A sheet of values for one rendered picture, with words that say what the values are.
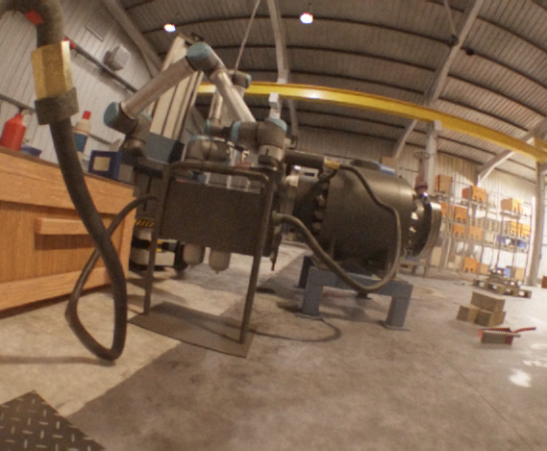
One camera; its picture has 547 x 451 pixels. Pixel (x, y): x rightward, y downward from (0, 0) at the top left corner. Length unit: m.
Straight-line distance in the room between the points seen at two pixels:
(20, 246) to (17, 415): 0.49
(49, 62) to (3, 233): 0.58
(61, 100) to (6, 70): 9.02
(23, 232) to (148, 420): 0.61
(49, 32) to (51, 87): 0.06
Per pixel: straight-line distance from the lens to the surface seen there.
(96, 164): 1.20
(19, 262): 0.89
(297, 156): 1.29
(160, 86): 1.50
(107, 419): 0.56
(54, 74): 0.34
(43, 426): 0.55
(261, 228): 0.80
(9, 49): 9.47
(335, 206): 1.41
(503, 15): 10.26
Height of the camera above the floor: 0.39
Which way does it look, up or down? 1 degrees up
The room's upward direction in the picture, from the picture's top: 10 degrees clockwise
